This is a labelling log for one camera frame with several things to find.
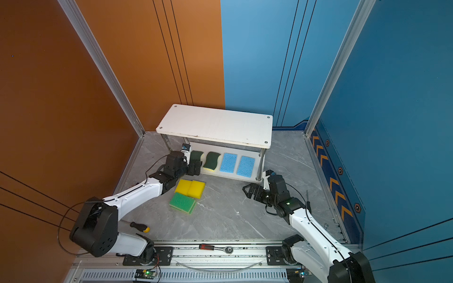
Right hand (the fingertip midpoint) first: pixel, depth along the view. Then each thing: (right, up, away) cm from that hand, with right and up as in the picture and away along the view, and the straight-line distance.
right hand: (249, 191), depth 82 cm
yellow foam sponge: (-27, -1, +10) cm, 28 cm away
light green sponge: (-32, -6, +3) cm, 33 cm away
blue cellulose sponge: (-1, +10, +13) cm, 17 cm away
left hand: (-27, +15, +7) cm, 32 cm away
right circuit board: (+18, -31, -11) cm, 38 cm away
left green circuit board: (-43, -31, -11) cm, 54 cm away
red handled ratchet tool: (-9, -22, -8) cm, 26 cm away
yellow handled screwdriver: (-49, -16, -3) cm, 51 cm away
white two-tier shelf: (-27, +29, -6) cm, 40 cm away
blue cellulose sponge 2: (-10, +12, +13) cm, 20 cm away
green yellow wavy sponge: (-20, +12, +13) cm, 27 cm away
